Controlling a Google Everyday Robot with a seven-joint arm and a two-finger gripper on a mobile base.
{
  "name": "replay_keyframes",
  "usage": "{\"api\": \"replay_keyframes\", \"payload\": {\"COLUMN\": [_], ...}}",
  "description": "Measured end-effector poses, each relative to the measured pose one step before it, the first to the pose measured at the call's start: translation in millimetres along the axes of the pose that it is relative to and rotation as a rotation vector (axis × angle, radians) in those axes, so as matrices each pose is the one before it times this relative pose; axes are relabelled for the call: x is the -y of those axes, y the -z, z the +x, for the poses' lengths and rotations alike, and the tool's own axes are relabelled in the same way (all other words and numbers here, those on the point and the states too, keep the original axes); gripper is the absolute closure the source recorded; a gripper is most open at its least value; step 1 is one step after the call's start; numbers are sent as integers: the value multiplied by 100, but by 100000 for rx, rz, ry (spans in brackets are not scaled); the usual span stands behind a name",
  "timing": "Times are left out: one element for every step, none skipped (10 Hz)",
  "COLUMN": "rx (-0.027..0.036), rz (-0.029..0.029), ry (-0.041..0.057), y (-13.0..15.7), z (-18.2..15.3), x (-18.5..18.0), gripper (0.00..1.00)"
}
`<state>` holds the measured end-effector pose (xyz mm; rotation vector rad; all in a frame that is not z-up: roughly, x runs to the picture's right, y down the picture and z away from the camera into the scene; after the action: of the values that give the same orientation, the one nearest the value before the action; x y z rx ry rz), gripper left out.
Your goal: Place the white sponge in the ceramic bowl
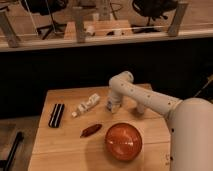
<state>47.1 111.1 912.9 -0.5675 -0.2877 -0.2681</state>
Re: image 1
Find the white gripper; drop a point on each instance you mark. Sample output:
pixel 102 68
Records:
pixel 114 101

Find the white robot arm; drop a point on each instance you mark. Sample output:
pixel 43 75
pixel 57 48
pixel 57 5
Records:
pixel 189 121

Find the orange ceramic bowl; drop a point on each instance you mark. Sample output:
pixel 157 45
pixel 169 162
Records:
pixel 123 141

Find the white plastic bottle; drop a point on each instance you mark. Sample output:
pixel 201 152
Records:
pixel 85 106

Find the right black office chair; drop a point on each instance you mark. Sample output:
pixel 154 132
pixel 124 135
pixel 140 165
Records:
pixel 153 10

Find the black office chair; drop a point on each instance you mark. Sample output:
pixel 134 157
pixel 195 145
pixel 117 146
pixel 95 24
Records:
pixel 153 10
pixel 46 7

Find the black bar on floor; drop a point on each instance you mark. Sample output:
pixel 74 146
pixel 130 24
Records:
pixel 5 164

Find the left black office chair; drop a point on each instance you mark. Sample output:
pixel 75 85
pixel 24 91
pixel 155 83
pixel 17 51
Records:
pixel 46 7

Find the middle grey railing post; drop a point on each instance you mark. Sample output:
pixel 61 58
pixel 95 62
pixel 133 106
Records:
pixel 79 24

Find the grey railing post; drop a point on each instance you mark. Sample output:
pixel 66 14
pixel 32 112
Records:
pixel 174 27
pixel 79 24
pixel 5 26

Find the right grey railing post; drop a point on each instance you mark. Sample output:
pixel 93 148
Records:
pixel 174 27

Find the left grey railing post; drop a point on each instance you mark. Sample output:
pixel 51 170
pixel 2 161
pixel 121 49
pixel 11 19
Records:
pixel 5 26

